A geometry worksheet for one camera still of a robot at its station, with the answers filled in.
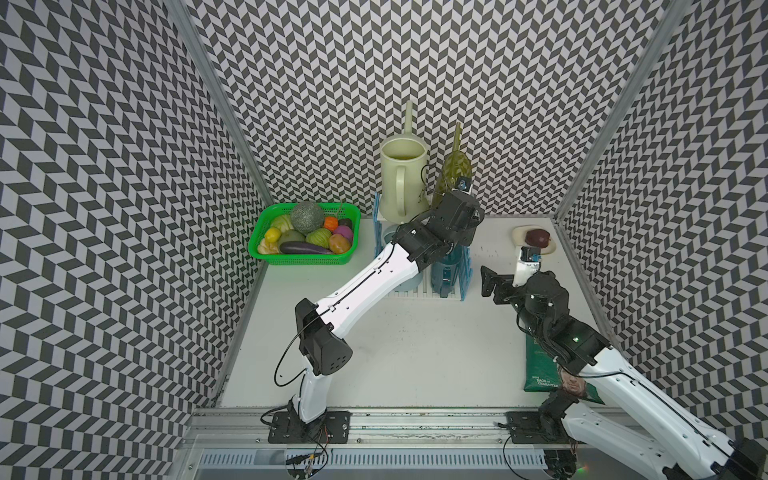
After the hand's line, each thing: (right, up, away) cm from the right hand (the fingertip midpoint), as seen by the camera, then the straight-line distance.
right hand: (499, 272), depth 74 cm
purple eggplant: (-58, +6, +26) cm, 63 cm away
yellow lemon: (-69, +10, +28) cm, 75 cm away
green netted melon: (-57, +17, +29) cm, 66 cm away
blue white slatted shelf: (-17, -8, +22) cm, 28 cm away
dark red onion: (+25, +9, +31) cm, 41 cm away
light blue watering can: (-20, -6, +23) cm, 31 cm away
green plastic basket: (-75, +16, +34) cm, 84 cm away
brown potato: (-45, +7, +26) cm, 53 cm away
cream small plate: (+20, +11, +37) cm, 44 cm away
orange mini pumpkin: (-51, +15, +35) cm, 64 cm away
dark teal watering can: (-13, -1, +9) cm, 15 cm away
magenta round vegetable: (-44, +12, +31) cm, 56 cm away
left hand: (-10, +13, -1) cm, 17 cm away
